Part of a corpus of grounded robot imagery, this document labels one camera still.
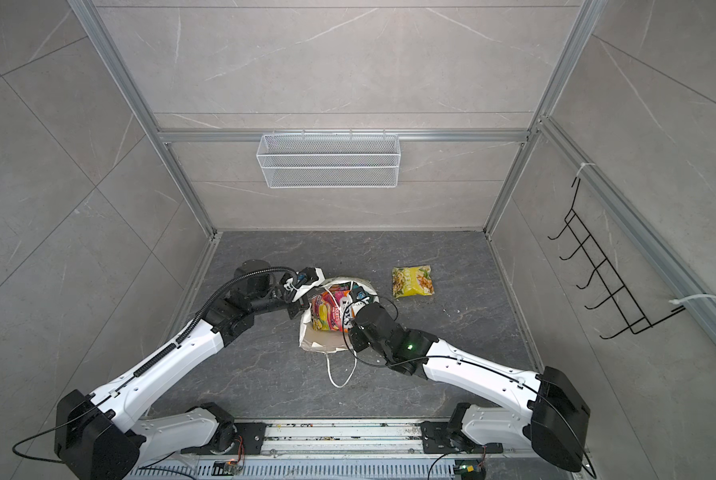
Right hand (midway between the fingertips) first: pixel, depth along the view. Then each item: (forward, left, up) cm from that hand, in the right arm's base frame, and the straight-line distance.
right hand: (352, 317), depth 78 cm
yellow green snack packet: (+19, -20, -11) cm, 29 cm away
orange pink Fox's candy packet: (+4, +7, -4) cm, 9 cm away
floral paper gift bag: (-6, +5, -4) cm, 8 cm away
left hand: (+5, +7, +10) cm, 14 cm away
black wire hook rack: (-10, -58, +17) cm, 61 cm away
